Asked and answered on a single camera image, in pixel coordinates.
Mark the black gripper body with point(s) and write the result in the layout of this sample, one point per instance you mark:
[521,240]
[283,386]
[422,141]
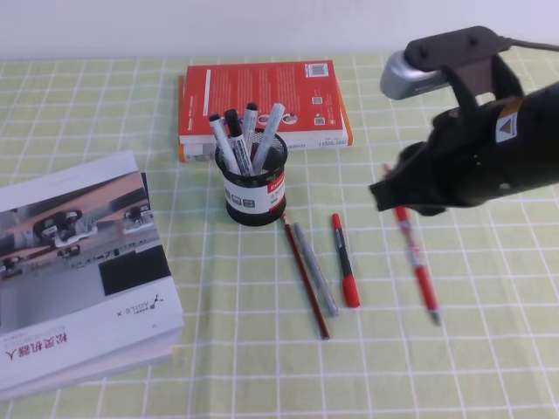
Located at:
[476,153]

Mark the red gel pen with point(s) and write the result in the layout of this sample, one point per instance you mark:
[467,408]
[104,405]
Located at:
[418,266]

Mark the grey pen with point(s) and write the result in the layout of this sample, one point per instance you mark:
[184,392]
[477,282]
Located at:
[319,280]

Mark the black mesh pen holder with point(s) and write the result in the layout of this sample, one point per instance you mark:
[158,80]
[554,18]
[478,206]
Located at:
[258,200]

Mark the red book upper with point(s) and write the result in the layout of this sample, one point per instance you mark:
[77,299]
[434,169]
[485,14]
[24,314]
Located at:
[309,91]

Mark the red and black marker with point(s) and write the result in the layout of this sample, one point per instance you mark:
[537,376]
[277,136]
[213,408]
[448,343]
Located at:
[349,289]

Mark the white marker grey cap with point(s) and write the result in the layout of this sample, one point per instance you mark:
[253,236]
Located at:
[267,137]

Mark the dark red pencil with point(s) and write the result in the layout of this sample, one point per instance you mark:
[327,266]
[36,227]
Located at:
[313,301]

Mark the white marker large black cap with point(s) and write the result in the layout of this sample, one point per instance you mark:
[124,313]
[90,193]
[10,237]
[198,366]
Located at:
[238,143]

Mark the white marker leftmost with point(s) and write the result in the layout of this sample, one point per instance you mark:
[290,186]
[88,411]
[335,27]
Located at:
[217,126]

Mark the orange book lower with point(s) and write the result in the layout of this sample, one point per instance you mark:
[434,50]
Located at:
[203,149]

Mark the white book stack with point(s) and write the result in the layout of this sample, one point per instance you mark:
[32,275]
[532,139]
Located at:
[86,289]

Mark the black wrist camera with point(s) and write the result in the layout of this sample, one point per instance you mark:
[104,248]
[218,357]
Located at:
[426,64]

